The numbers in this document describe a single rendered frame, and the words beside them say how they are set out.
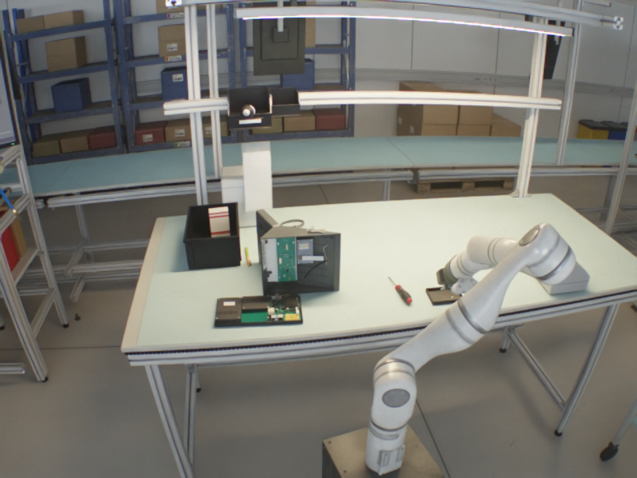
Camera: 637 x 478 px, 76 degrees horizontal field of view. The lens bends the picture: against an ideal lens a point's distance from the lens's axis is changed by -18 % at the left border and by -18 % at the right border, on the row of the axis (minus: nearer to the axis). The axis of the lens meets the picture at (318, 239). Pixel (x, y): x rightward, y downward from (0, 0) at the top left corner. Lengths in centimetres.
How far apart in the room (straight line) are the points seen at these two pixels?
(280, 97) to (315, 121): 327
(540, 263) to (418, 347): 31
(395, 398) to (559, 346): 227
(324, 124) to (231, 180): 332
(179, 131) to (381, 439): 433
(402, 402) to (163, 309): 84
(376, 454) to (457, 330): 40
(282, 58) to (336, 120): 213
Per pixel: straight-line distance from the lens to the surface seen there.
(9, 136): 212
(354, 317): 146
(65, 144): 543
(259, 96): 191
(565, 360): 312
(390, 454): 119
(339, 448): 129
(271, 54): 314
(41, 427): 278
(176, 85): 498
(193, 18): 194
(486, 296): 93
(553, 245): 91
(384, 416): 108
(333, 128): 519
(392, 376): 102
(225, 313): 145
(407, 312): 150
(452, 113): 494
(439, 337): 98
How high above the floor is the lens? 188
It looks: 28 degrees down
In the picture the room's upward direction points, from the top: straight up
